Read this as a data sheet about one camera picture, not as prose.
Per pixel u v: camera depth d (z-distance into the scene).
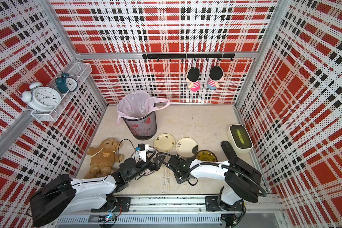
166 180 0.82
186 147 0.96
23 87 0.59
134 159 0.64
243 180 0.43
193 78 0.96
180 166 0.65
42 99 0.62
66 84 0.72
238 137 0.94
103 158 0.84
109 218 0.69
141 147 0.69
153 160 0.70
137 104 0.94
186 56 0.88
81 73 0.82
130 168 0.61
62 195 0.43
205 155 0.92
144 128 0.88
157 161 0.70
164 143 0.97
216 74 0.93
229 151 0.91
